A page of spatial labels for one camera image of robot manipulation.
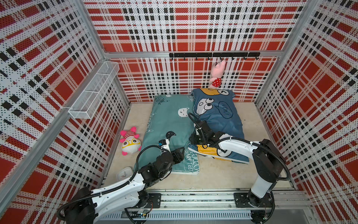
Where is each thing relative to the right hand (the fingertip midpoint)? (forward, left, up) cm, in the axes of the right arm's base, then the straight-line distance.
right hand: (193, 138), depth 89 cm
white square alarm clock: (-21, +41, -5) cm, 46 cm away
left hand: (-9, +6, +4) cm, 12 cm away
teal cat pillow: (+22, +17, -1) cm, 28 cm away
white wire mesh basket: (+15, +69, +15) cm, 72 cm away
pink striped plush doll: (-3, +40, -1) cm, 40 cm away
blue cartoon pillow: (+20, -18, +6) cm, 27 cm away
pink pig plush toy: (+37, -17, +25) cm, 48 cm away
